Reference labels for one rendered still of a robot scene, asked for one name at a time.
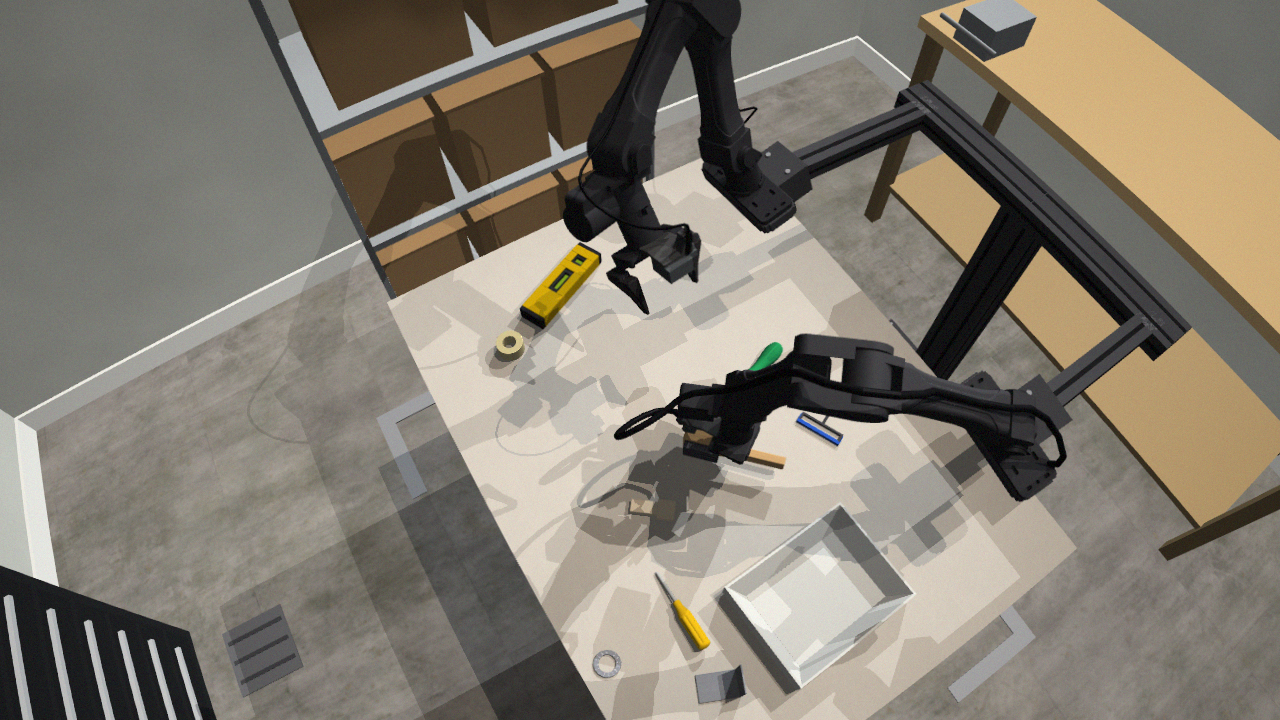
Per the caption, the grey metal washer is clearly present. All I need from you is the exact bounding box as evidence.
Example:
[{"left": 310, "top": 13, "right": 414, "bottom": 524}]
[{"left": 593, "top": 650, "right": 621, "bottom": 676}]

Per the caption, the yellow-handled screwdriver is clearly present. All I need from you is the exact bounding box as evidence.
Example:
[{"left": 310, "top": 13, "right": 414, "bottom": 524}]
[{"left": 657, "top": 573, "right": 710, "bottom": 650}]

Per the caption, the yellow spirit level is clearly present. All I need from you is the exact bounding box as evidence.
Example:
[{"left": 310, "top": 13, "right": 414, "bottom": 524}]
[{"left": 520, "top": 242, "right": 602, "bottom": 329}]

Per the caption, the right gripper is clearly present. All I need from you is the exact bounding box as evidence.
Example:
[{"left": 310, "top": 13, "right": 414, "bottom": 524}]
[{"left": 605, "top": 204, "right": 701, "bottom": 315}]

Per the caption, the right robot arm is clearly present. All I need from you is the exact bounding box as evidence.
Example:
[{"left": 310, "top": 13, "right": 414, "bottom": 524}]
[{"left": 563, "top": 0, "right": 792, "bottom": 242}]

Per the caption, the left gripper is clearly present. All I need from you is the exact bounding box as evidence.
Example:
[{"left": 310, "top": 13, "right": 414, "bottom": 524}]
[{"left": 676, "top": 416, "right": 762, "bottom": 465}]

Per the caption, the green-handled screwdriver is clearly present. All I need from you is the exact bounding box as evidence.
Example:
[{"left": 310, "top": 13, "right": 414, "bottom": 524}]
[{"left": 748, "top": 342, "right": 783, "bottom": 372}]

